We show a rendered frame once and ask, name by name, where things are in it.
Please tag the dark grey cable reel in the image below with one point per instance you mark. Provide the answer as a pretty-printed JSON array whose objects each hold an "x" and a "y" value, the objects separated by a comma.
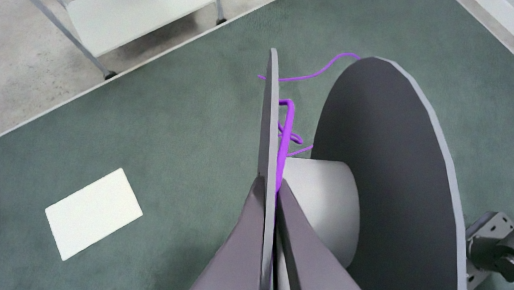
[{"x": 380, "y": 188}]

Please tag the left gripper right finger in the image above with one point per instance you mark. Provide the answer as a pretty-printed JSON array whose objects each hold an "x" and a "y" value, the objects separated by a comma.
[{"x": 301, "y": 261}]

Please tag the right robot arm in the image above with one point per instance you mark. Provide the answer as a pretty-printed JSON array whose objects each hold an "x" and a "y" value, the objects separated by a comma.
[{"x": 484, "y": 252}]

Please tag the purple cable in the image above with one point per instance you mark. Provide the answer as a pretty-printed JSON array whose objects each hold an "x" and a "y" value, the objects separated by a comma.
[{"x": 286, "y": 132}]

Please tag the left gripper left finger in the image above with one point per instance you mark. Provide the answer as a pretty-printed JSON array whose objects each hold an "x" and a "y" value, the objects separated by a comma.
[{"x": 237, "y": 264}]

